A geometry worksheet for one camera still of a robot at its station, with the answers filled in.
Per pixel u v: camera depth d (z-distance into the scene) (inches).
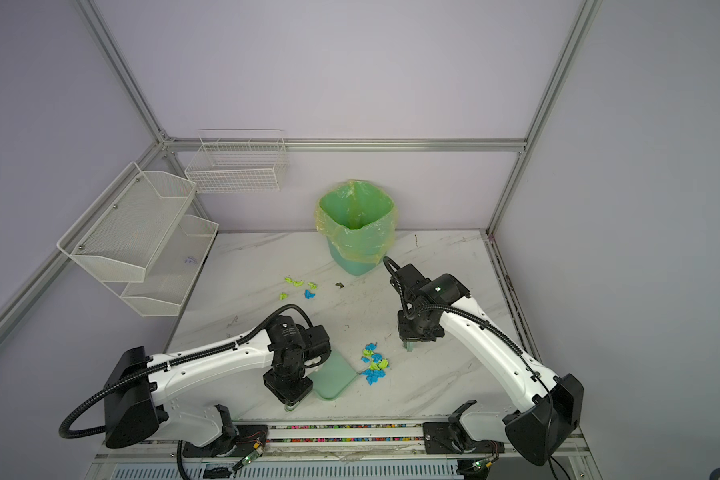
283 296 39.7
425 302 19.6
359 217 42.3
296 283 41.0
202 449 24.5
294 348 21.1
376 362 33.2
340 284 41.0
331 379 31.5
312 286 40.8
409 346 34.7
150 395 16.0
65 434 15.0
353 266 42.1
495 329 17.6
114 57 29.1
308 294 39.8
